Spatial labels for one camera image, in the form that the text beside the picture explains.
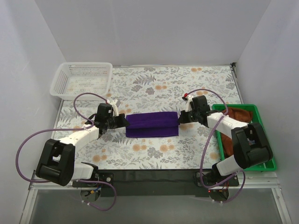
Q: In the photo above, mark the green plastic bin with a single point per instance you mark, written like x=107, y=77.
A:
x=268, y=166

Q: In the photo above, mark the brown towel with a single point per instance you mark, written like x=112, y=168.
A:
x=240, y=115

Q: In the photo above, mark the floral table mat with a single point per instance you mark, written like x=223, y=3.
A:
x=157, y=89

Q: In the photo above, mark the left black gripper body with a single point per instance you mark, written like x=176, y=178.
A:
x=120, y=120

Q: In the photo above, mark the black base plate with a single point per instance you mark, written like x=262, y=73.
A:
x=154, y=182

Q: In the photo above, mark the white plastic basket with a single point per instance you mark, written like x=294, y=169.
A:
x=72, y=79

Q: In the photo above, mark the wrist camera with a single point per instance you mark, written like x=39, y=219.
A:
x=188, y=99
x=114, y=104

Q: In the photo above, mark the purple towel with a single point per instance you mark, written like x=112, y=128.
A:
x=151, y=125

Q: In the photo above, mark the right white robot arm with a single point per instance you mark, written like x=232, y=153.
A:
x=249, y=141

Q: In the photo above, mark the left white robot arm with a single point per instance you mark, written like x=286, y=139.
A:
x=57, y=162

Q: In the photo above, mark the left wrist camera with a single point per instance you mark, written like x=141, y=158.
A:
x=114, y=104

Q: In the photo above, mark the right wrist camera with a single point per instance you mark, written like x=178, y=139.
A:
x=188, y=99

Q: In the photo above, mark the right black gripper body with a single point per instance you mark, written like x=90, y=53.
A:
x=183, y=116

